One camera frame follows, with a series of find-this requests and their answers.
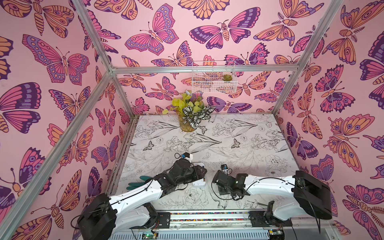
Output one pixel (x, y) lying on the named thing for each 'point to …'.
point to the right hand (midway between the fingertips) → (221, 186)
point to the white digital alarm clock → (202, 181)
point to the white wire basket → (214, 77)
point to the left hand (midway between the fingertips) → (205, 171)
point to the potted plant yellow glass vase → (191, 111)
